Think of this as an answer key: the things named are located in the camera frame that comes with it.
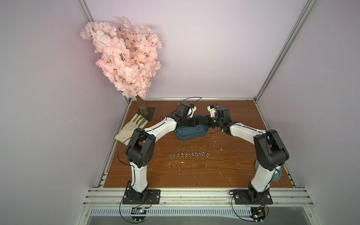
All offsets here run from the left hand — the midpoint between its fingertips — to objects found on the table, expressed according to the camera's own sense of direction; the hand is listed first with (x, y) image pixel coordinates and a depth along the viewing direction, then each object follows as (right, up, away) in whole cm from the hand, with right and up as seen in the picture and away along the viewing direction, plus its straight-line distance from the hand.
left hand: (201, 122), depth 89 cm
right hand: (-1, +3, +1) cm, 3 cm away
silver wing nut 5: (-6, -21, -2) cm, 22 cm away
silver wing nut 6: (-3, -21, -2) cm, 21 cm away
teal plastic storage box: (-6, -8, +11) cm, 14 cm away
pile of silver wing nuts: (-14, -8, +10) cm, 19 cm away
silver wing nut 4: (-8, -21, -2) cm, 23 cm away
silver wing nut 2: (-12, -21, -2) cm, 24 cm away
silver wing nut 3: (-10, -21, -2) cm, 24 cm away
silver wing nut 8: (+1, -20, -2) cm, 21 cm away
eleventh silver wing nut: (-20, -21, -2) cm, 29 cm away
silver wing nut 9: (+4, -21, -2) cm, 21 cm away
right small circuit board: (+26, -45, -20) cm, 56 cm away
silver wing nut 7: (-1, -21, -2) cm, 21 cm away
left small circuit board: (-35, -45, -18) cm, 60 cm away
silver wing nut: (-15, -21, -2) cm, 26 cm away
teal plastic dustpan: (+43, -30, -10) cm, 54 cm away
